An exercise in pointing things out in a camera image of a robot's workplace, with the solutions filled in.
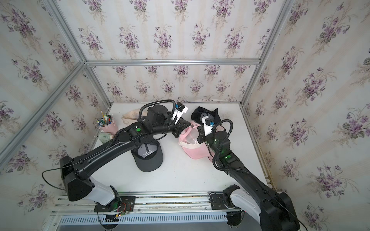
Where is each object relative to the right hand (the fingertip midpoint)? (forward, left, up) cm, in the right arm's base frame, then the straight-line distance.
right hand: (200, 124), depth 76 cm
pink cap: (-3, +6, -11) cm, 13 cm away
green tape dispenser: (+1, +60, -16) cm, 62 cm away
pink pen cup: (+8, +58, -16) cm, 61 cm away
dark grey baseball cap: (-12, +31, -23) cm, 41 cm away
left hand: (-5, +5, +7) cm, 10 cm away
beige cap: (+23, +49, -21) cm, 58 cm away
